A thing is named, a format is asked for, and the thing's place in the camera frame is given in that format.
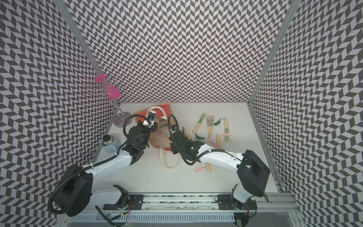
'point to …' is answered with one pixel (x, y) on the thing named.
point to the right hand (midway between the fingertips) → (176, 143)
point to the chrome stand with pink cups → (101, 88)
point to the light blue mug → (109, 144)
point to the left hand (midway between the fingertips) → (151, 113)
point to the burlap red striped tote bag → (160, 136)
